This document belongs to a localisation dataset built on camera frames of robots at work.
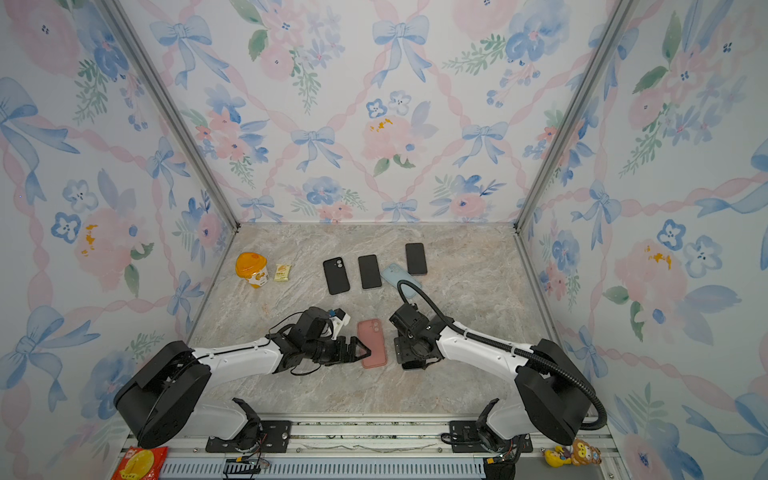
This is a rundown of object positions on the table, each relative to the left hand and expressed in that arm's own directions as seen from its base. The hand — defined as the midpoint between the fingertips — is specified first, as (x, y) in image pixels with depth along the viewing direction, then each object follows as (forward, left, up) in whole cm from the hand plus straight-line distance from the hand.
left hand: (362, 354), depth 83 cm
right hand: (+3, -14, -2) cm, 14 cm away
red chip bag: (-25, +50, -3) cm, 56 cm away
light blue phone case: (+31, -9, -5) cm, 33 cm away
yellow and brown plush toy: (-23, -52, -1) cm, 56 cm away
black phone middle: (+32, 0, -5) cm, 33 cm away
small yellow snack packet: (+30, +30, -3) cm, 43 cm away
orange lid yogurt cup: (+26, +36, +5) cm, 45 cm away
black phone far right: (+38, -17, -4) cm, 42 cm away
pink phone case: (+8, -2, -5) cm, 10 cm away
